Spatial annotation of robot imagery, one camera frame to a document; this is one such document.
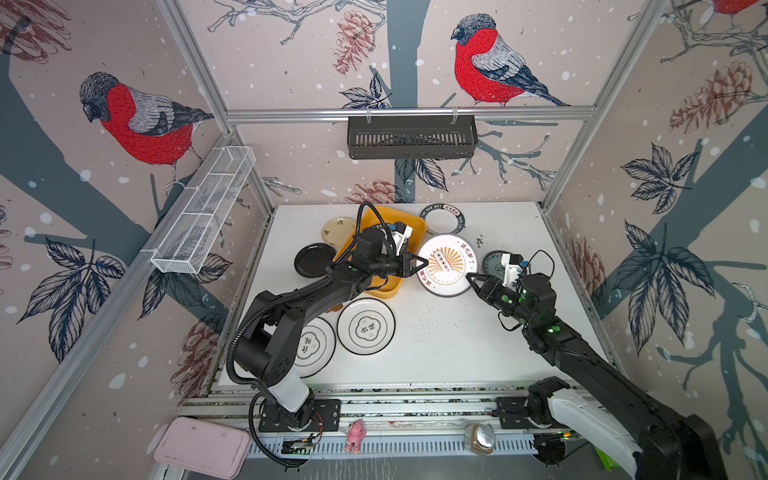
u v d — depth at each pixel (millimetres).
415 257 796
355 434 687
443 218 1188
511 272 729
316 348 852
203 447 703
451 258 814
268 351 450
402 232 773
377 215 766
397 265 748
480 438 622
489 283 723
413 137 1041
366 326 882
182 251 701
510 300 680
